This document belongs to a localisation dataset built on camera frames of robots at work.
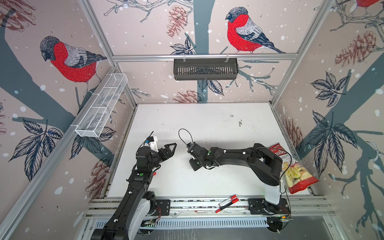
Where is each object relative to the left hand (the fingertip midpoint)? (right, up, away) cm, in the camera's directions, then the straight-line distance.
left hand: (171, 147), depth 80 cm
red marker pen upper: (+33, -26, -2) cm, 42 cm away
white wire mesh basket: (-37, +16, -7) cm, 41 cm away
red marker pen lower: (+33, -27, -4) cm, 43 cm away
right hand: (+11, -13, +9) cm, 19 cm away
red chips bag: (+69, -17, 0) cm, 71 cm away
